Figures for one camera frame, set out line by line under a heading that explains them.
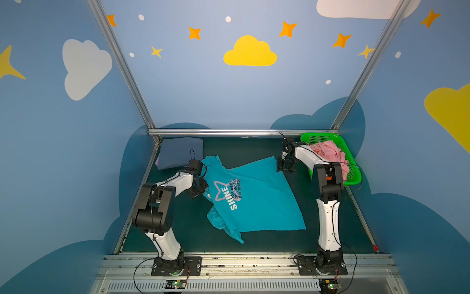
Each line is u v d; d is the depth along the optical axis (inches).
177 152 43.7
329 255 25.4
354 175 38.0
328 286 28.1
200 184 32.6
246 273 29.3
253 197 37.7
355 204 38.7
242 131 53.9
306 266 29.4
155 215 18.8
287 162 35.7
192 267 29.6
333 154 41.7
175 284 27.9
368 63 33.9
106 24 28.6
